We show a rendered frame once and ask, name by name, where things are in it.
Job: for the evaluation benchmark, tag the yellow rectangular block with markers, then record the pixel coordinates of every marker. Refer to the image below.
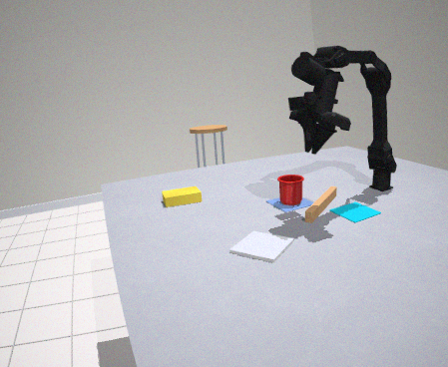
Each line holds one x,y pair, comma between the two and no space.
181,196

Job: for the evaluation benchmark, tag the tan flat bar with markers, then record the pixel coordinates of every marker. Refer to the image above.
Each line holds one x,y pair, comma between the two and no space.
320,205

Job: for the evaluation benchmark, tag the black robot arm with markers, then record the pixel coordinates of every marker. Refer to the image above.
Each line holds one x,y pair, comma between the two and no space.
311,69

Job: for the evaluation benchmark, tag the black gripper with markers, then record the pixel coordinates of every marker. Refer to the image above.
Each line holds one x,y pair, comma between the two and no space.
316,135

